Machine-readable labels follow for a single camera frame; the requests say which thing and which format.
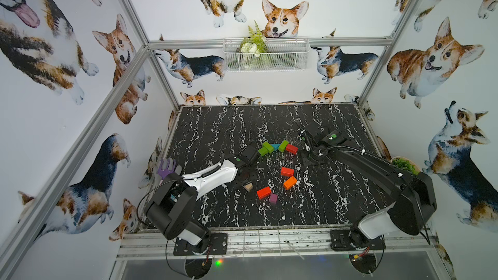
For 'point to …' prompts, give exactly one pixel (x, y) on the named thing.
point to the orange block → (290, 183)
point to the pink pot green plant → (405, 164)
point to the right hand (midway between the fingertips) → (305, 159)
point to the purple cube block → (273, 198)
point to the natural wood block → (248, 186)
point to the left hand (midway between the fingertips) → (253, 176)
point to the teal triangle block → (275, 146)
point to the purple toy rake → (163, 172)
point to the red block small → (292, 148)
